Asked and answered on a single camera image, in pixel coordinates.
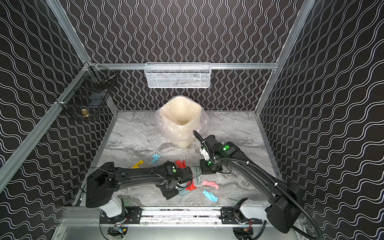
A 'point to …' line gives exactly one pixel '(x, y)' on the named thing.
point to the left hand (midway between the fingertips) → (171, 196)
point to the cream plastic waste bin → (180, 118)
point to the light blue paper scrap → (155, 157)
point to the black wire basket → (88, 97)
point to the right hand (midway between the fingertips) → (203, 171)
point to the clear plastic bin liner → (203, 123)
